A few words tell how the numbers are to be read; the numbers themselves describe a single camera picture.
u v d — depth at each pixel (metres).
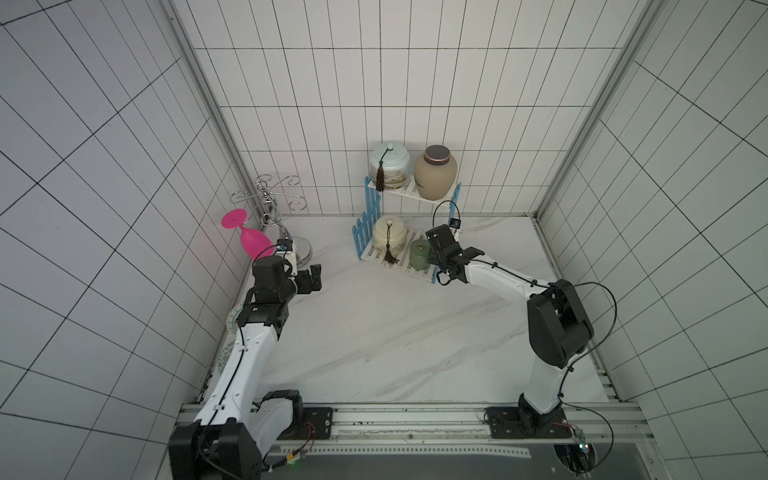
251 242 0.87
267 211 0.87
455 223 0.82
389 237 0.98
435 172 0.80
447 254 0.71
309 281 0.73
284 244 0.66
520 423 0.66
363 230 1.04
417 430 0.73
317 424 0.73
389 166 0.83
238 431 0.39
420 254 0.96
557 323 0.48
